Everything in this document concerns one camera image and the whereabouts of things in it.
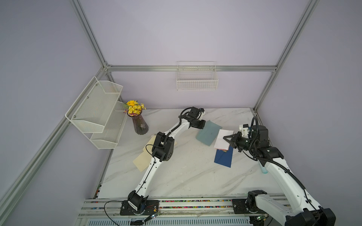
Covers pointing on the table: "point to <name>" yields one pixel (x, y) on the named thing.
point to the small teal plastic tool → (264, 170)
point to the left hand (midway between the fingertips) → (203, 125)
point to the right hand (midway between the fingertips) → (224, 139)
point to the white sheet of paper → (221, 143)
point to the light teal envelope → (209, 134)
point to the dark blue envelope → (224, 157)
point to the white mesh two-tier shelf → (99, 113)
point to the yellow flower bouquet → (133, 108)
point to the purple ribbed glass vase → (140, 125)
